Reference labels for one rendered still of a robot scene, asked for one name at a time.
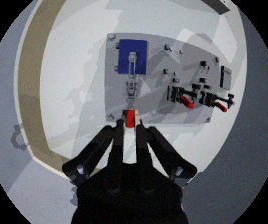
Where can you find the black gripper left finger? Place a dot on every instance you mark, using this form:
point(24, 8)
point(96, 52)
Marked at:
point(79, 169)

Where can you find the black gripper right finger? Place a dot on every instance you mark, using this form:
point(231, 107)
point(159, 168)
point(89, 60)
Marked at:
point(178, 169)

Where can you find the blue rectangular block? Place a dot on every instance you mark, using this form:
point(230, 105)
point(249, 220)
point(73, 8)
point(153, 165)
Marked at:
point(125, 47)

